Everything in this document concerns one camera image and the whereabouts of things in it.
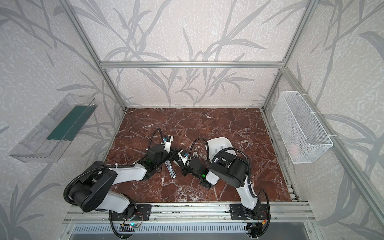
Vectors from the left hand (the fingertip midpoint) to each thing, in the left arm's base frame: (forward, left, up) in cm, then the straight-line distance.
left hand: (178, 142), depth 90 cm
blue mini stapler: (-15, +3, -7) cm, 17 cm away
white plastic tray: (+3, -24, -7) cm, 25 cm away
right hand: (-7, -1, -6) cm, 9 cm away
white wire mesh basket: (-13, -57, +27) cm, 64 cm away
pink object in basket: (-11, -60, +13) cm, 63 cm away
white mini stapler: (-5, -11, -5) cm, 13 cm away
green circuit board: (-42, +21, -10) cm, 48 cm away
